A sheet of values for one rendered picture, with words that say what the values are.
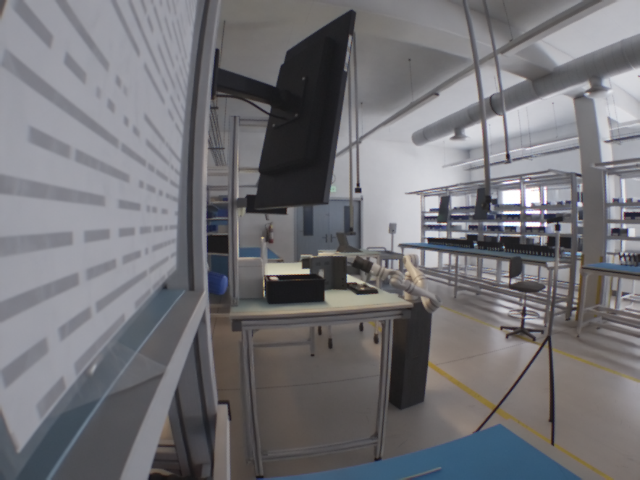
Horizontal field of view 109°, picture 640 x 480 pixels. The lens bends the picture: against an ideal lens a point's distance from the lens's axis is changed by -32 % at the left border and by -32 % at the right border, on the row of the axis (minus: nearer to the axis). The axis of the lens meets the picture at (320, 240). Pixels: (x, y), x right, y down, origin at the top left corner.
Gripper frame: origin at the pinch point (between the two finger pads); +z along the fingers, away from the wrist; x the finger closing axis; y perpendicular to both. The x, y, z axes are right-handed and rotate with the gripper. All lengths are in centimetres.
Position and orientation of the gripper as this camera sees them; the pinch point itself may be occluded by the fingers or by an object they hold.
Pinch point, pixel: (343, 259)
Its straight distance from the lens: 206.9
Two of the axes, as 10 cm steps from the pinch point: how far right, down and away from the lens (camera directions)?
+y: 4.0, -6.3, 6.7
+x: 1.5, -6.7, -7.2
